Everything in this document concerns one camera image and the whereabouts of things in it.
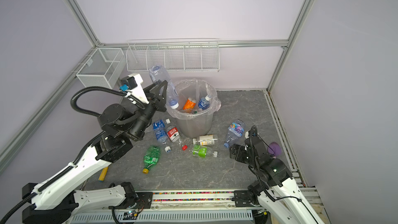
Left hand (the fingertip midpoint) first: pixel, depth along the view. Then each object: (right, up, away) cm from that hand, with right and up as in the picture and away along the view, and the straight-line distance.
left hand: (164, 84), depth 52 cm
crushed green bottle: (-16, -36, +32) cm, 51 cm away
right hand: (+29, -29, +22) cm, 47 cm away
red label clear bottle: (-5, -24, +39) cm, 46 cm away
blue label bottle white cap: (+13, -6, +37) cm, 40 cm away
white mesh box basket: (-53, +17, +48) cm, 74 cm away
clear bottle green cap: (+7, -11, +38) cm, 40 cm away
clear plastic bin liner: (+9, -4, +45) cm, 46 cm away
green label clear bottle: (+13, -33, +32) cm, 48 cm away
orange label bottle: (+5, -6, +39) cm, 40 cm away
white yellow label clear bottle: (+14, -28, +39) cm, 50 cm away
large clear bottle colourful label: (+33, -23, +41) cm, 58 cm away
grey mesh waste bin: (+7, -21, +36) cm, 42 cm away
